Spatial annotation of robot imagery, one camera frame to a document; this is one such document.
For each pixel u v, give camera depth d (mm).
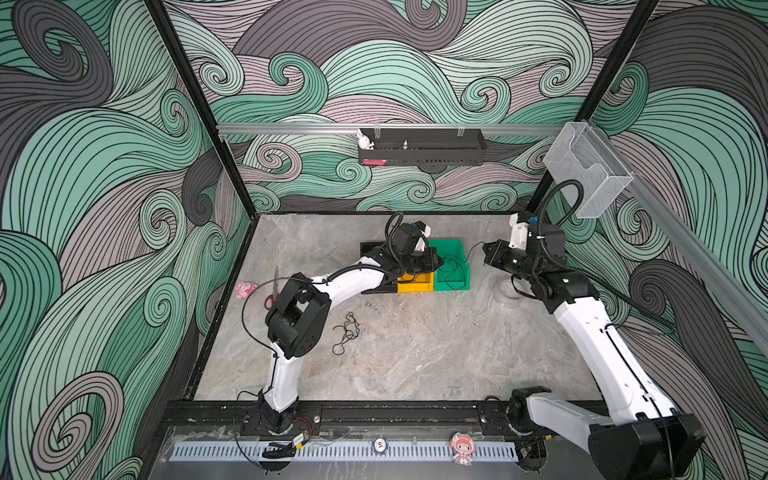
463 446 670
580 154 925
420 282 1005
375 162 900
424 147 950
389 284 668
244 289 946
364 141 851
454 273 912
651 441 358
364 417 746
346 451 697
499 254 655
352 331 875
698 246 589
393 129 946
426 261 761
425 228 826
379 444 698
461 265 949
